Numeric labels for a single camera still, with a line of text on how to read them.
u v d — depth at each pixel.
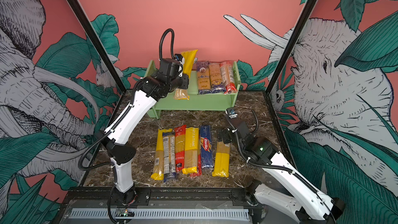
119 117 0.47
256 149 0.45
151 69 0.84
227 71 0.88
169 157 0.83
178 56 0.62
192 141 0.87
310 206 0.38
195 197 0.76
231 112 0.58
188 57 0.74
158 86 0.50
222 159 0.84
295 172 0.41
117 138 0.46
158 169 0.80
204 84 0.82
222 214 0.70
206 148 0.86
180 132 0.93
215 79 0.84
